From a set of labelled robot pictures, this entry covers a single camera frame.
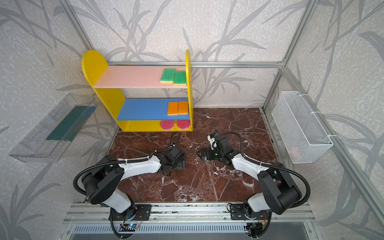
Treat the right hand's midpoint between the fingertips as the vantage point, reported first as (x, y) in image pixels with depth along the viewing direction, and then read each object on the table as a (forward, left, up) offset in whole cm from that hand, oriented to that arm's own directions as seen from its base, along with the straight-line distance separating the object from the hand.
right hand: (203, 148), depth 88 cm
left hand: (-4, +14, -6) cm, 15 cm away
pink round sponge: (+21, +14, -4) cm, 26 cm away
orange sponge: (+26, +14, +8) cm, 31 cm away
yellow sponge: (+26, +21, +7) cm, 34 cm away
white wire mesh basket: (-7, -41, +27) cm, 50 cm away
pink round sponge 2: (+21, +26, -3) cm, 33 cm away
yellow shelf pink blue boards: (+21, +40, +7) cm, 46 cm away
